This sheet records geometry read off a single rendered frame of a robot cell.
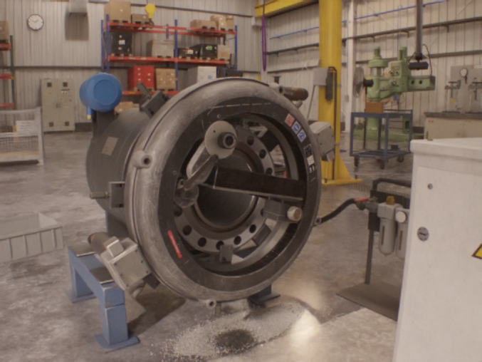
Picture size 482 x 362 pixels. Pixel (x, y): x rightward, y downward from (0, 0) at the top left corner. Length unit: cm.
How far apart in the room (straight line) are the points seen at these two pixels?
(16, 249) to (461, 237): 246
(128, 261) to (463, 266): 89
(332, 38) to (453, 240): 450
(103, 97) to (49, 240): 123
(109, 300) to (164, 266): 42
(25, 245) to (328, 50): 381
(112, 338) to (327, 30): 421
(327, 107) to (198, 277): 388
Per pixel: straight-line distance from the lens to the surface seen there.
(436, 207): 62
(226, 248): 146
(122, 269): 120
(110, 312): 160
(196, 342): 165
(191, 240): 139
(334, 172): 504
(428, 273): 65
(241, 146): 143
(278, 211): 133
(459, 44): 1342
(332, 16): 507
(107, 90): 183
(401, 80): 1237
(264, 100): 133
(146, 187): 114
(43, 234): 275
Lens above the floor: 89
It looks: 10 degrees down
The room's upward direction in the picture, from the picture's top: straight up
